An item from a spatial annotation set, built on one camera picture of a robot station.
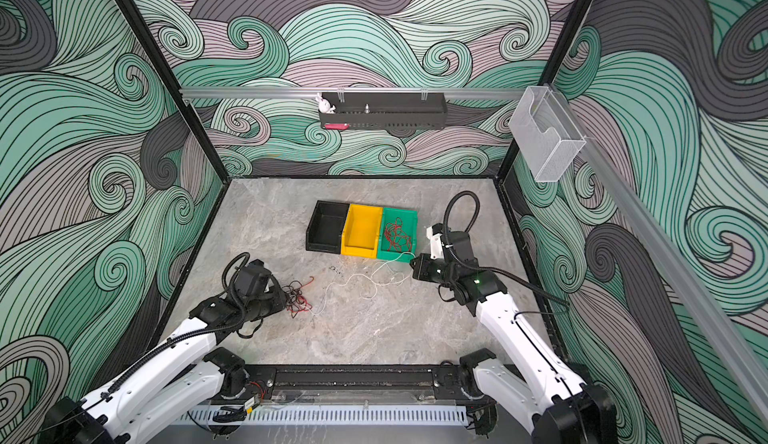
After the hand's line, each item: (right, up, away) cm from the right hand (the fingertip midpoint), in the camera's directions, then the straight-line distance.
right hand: (411, 262), depth 79 cm
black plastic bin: (-28, +6, +26) cm, 39 cm away
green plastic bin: (+3, +8, +26) cm, 27 cm away
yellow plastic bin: (-15, +6, +28) cm, 32 cm away
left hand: (-35, -10, +4) cm, 36 cm away
